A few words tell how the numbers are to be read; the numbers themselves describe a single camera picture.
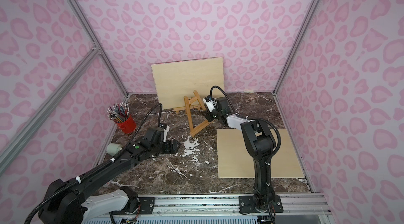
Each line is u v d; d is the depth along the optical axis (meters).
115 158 0.52
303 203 0.75
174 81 1.00
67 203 0.39
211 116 0.90
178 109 1.04
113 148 0.84
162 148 0.70
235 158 0.87
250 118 0.61
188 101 0.86
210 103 0.88
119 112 0.94
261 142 0.55
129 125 0.95
